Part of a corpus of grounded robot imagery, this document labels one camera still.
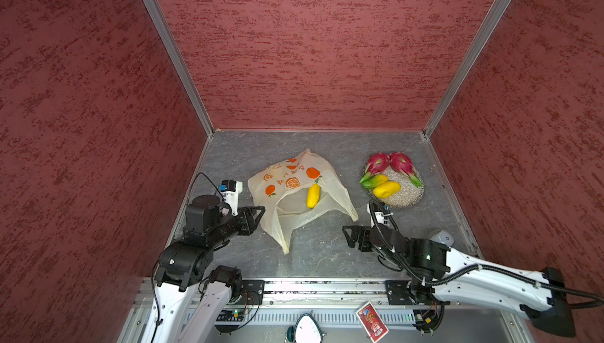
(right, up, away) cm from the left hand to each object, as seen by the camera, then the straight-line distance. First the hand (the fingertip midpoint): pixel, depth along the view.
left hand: (259, 216), depth 67 cm
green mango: (+41, +6, +29) cm, 51 cm away
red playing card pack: (+33, -32, +1) cm, 46 cm away
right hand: (+29, -9, +8) cm, 31 cm away
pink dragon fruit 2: (+55, +14, +32) cm, 65 cm away
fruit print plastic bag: (+4, +4, +14) cm, 15 cm away
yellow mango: (+46, +3, +27) cm, 54 cm away
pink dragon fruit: (+44, +14, +31) cm, 56 cm away
